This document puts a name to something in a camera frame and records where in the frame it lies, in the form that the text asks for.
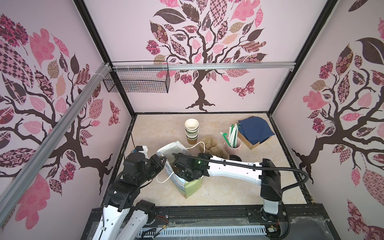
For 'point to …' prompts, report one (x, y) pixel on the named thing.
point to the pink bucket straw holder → (233, 151)
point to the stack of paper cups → (192, 131)
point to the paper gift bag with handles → (167, 153)
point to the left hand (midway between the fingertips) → (168, 160)
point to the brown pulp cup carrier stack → (209, 145)
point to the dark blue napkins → (255, 129)
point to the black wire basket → (138, 77)
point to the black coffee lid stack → (234, 157)
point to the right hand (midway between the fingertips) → (182, 177)
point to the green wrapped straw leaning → (224, 135)
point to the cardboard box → (250, 145)
